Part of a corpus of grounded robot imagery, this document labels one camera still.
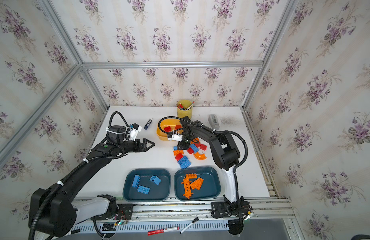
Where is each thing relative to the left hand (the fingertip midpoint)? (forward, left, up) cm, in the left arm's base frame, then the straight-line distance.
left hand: (148, 142), depth 80 cm
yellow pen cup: (+32, -20, -5) cm, 38 cm away
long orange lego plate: (-19, -21, -15) cm, 32 cm away
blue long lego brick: (+5, -27, -15) cm, 31 cm away
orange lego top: (+3, -26, -1) cm, 27 cm away
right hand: (+7, -17, -15) cm, 23 cm away
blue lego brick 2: (-16, +7, -15) cm, 23 cm away
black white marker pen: (-34, -25, -16) cm, 45 cm away
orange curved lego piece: (0, -29, -16) cm, 34 cm away
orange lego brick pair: (+2, -14, -15) cm, 21 cm away
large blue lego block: (-5, -20, -15) cm, 25 cm away
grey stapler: (+27, -41, -13) cm, 51 cm away
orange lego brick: (-13, -23, -14) cm, 30 cm away
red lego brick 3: (-1, -16, -15) cm, 22 cm away
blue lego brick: (-20, +3, -17) cm, 26 cm away
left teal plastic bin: (-21, -7, -16) cm, 28 cm away
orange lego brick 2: (-17, -27, -14) cm, 35 cm away
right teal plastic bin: (-18, -35, -16) cm, 42 cm away
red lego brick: (+20, -8, -15) cm, 26 cm away
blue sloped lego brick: (-15, -4, -13) cm, 21 cm away
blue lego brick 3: (+4, -14, -13) cm, 20 cm away
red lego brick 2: (+24, -14, -17) cm, 33 cm away
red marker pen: (-38, -6, -16) cm, 42 cm away
